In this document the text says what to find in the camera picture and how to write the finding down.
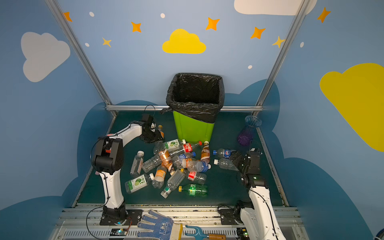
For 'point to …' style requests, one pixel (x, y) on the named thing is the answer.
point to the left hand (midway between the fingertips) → (161, 139)
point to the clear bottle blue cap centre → (198, 166)
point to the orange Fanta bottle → (160, 128)
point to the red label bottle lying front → (198, 177)
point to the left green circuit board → (118, 232)
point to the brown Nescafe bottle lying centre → (167, 161)
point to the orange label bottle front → (160, 176)
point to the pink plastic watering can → (97, 172)
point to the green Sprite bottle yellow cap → (194, 190)
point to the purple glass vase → (245, 137)
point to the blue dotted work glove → (164, 229)
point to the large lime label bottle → (133, 185)
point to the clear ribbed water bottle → (150, 163)
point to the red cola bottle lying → (187, 147)
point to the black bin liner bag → (198, 96)
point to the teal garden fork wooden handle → (200, 235)
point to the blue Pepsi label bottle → (227, 153)
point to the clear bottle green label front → (174, 181)
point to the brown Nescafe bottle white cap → (205, 156)
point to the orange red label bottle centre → (185, 161)
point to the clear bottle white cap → (226, 163)
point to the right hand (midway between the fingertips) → (238, 155)
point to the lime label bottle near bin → (174, 143)
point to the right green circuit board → (242, 233)
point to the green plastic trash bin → (192, 130)
